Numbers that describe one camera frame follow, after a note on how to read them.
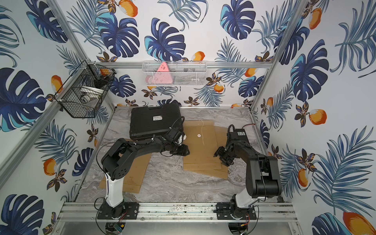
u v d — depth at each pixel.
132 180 0.82
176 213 0.75
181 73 0.93
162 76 0.90
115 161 0.53
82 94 0.83
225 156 0.80
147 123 1.04
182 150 0.84
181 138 0.80
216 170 0.90
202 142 1.00
